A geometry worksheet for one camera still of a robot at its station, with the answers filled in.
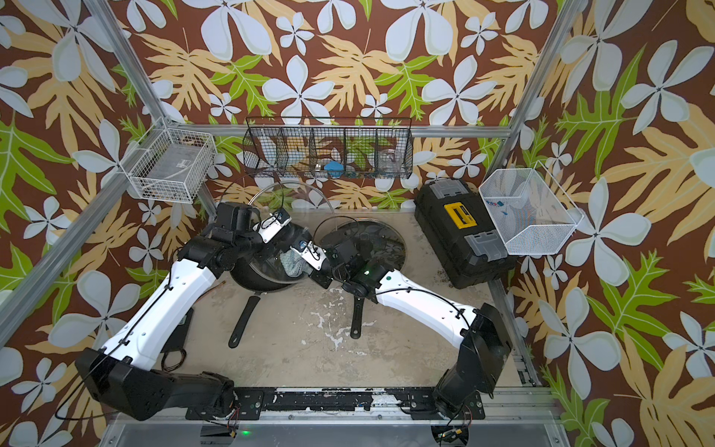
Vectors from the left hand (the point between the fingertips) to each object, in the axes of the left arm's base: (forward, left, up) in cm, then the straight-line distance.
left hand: (273, 230), depth 77 cm
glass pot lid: (+42, +1, -32) cm, 53 cm away
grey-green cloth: (-10, -7, -2) cm, 12 cm away
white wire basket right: (+8, -77, -1) cm, 77 cm away
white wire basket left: (+21, +35, +6) cm, 41 cm away
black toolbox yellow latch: (+9, -59, -12) cm, 60 cm away
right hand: (-7, -10, -4) cm, 13 cm away
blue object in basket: (+28, -16, 0) cm, 32 cm away
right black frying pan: (-14, -24, -20) cm, 34 cm away
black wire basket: (+35, -14, +4) cm, 38 cm away
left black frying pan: (+2, +6, -21) cm, 22 cm away
